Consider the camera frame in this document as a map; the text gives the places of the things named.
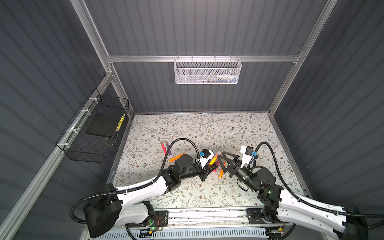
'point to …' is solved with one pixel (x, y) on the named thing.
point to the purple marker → (169, 151)
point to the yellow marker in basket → (120, 122)
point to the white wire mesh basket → (207, 71)
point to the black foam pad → (105, 124)
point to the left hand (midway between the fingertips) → (217, 164)
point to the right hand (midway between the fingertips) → (222, 157)
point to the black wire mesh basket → (79, 145)
